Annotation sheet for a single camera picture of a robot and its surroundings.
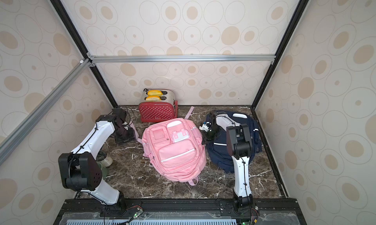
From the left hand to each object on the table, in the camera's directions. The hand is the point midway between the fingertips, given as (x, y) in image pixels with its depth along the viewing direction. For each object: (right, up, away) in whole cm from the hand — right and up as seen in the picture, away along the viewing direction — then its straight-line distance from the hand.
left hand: (135, 138), depth 85 cm
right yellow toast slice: (+7, +25, +12) cm, 29 cm away
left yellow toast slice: (+7, +29, +17) cm, 35 cm away
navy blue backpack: (+49, -8, +5) cm, 50 cm away
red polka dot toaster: (+10, +20, +12) cm, 26 cm away
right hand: (+40, -6, +12) cm, 43 cm away
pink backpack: (+22, -7, +5) cm, 24 cm away
